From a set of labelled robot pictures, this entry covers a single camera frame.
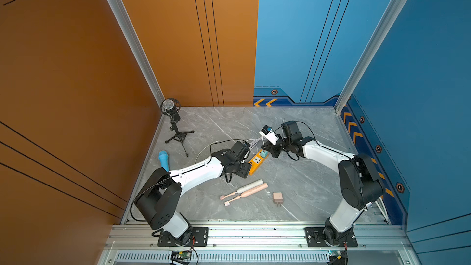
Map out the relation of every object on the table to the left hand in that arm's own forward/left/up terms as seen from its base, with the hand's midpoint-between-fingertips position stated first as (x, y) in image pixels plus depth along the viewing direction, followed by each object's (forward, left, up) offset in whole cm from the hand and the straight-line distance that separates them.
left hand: (244, 164), depth 88 cm
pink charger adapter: (-14, -16, -5) cm, 21 cm away
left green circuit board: (-35, +24, -8) cm, 43 cm away
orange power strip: (+4, -7, -3) cm, 9 cm away
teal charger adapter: (+6, -10, +1) cm, 11 cm away
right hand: (+9, -10, +3) cm, 14 cm away
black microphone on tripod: (+21, +36, +18) cm, 45 cm away
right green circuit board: (-34, -38, -8) cm, 51 cm away
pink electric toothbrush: (-12, -2, -5) cm, 13 cm away
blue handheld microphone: (+4, +42, -4) cm, 42 cm away
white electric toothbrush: (-10, 0, -5) cm, 11 cm away
